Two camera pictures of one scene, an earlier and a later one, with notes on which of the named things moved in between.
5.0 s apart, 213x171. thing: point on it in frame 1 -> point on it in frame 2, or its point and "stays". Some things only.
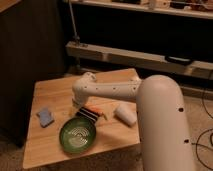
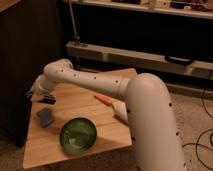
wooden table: x=58 y=130 stays
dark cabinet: x=33 y=47 stays
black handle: x=182 y=61 stays
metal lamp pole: x=76 y=37 stays
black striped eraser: x=88 y=114 -> x=48 y=100
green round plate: x=78 y=135 stays
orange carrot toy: x=95 y=109 -> x=104 y=99
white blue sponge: x=46 y=117 stays
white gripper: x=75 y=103 -> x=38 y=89
